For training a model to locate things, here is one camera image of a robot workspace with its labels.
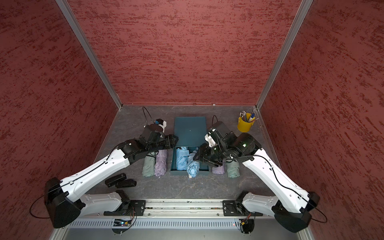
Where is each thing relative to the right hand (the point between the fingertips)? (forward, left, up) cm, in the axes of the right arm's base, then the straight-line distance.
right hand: (197, 164), depth 62 cm
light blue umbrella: (+6, +8, -7) cm, 12 cm away
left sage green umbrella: (+9, +29, -23) cm, 38 cm away
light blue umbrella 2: (-1, +2, +1) cm, 2 cm away
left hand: (+15, +13, -7) cm, 21 cm away
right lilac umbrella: (+6, -12, -25) cm, 28 cm away
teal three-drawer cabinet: (+20, +3, -6) cm, 21 cm away
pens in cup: (+40, -36, -18) cm, 57 cm away
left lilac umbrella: (+10, +21, -22) cm, 32 cm away
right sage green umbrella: (+6, -20, -23) cm, 31 cm away
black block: (+1, +41, -26) cm, 49 cm away
